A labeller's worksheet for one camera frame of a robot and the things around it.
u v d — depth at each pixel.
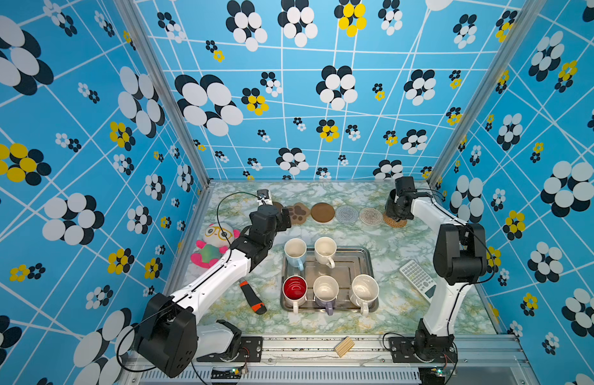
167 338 0.40
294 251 0.90
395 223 1.03
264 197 0.69
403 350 0.73
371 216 1.06
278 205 1.11
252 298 0.84
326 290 0.85
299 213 1.08
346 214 1.08
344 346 0.74
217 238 0.92
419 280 0.87
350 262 0.93
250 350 0.74
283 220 0.75
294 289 0.84
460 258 0.53
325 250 0.92
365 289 0.85
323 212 1.10
